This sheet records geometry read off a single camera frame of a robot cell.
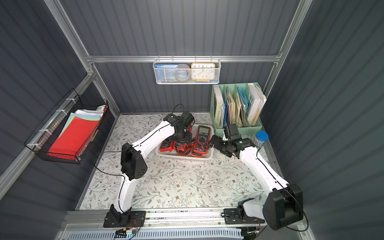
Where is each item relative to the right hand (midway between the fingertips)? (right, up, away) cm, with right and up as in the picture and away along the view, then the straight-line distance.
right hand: (218, 144), depth 82 cm
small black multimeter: (-20, -2, 0) cm, 20 cm away
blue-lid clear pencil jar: (+24, +4, 0) cm, 24 cm away
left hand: (-20, +2, +7) cm, 21 cm away
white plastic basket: (-4, -5, +5) cm, 8 cm away
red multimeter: (-8, +2, +12) cm, 14 cm away
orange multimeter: (-12, -8, +11) cm, 19 cm away
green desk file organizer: (+17, +24, +12) cm, 32 cm away
